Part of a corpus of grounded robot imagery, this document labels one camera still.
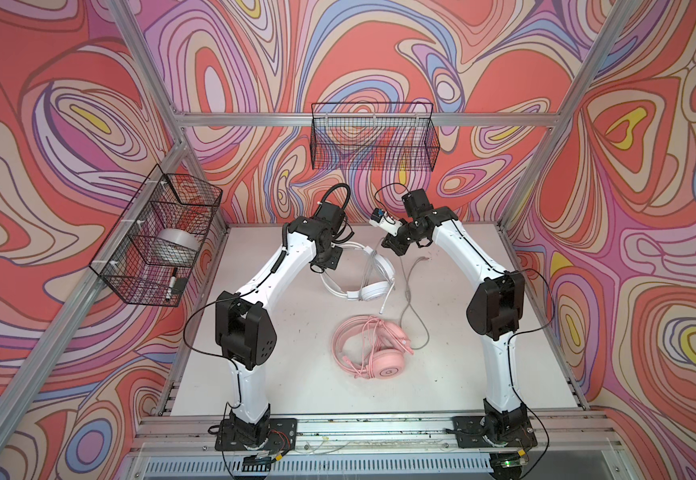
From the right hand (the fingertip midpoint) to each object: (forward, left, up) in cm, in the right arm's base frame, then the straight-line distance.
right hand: (390, 246), depth 94 cm
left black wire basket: (-15, +62, +16) cm, 65 cm away
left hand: (-6, +19, +3) cm, 21 cm away
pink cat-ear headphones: (-27, +3, -13) cm, 30 cm away
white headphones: (-18, +8, +3) cm, 20 cm away
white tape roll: (-14, +55, +19) cm, 60 cm away
